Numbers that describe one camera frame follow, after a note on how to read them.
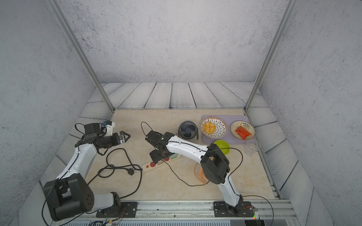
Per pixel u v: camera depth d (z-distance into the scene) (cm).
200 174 77
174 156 56
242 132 102
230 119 110
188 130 97
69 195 41
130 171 86
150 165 87
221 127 107
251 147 95
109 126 77
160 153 72
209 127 104
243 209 72
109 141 74
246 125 108
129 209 73
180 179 80
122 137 76
